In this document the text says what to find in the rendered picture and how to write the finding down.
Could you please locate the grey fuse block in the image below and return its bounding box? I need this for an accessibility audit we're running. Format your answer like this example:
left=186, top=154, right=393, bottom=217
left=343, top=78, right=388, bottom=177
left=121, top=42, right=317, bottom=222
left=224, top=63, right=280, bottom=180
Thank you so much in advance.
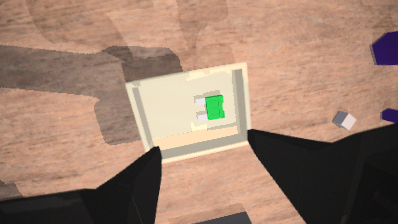
left=192, top=211, right=252, bottom=224

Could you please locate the cream shallow tray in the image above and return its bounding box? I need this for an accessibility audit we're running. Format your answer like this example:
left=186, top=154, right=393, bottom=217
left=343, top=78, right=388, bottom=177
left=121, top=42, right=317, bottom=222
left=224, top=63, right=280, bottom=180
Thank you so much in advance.
left=125, top=62, right=251, bottom=163

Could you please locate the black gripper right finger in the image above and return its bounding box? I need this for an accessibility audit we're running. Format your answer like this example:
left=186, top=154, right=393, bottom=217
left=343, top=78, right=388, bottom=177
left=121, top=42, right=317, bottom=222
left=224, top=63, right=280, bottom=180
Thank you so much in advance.
left=247, top=123, right=398, bottom=224

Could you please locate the white cube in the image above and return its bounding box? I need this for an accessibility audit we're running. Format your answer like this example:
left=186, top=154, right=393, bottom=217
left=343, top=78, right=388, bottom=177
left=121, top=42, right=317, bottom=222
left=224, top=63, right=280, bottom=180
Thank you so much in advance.
left=333, top=111, right=357, bottom=131

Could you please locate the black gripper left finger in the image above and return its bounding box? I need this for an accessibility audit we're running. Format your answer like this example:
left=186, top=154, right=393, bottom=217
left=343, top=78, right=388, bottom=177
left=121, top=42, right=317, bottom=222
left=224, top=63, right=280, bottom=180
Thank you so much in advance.
left=0, top=146, right=163, bottom=224

